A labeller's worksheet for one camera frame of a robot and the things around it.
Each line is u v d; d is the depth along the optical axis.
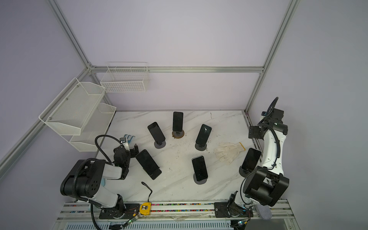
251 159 0.81
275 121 0.59
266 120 0.60
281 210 0.76
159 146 0.98
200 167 0.76
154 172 0.84
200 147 0.98
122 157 0.72
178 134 1.04
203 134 0.91
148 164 0.81
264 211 0.72
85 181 0.45
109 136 0.77
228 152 0.96
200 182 0.80
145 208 0.73
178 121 0.98
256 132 0.72
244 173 0.88
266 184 0.45
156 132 0.92
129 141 0.99
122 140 0.80
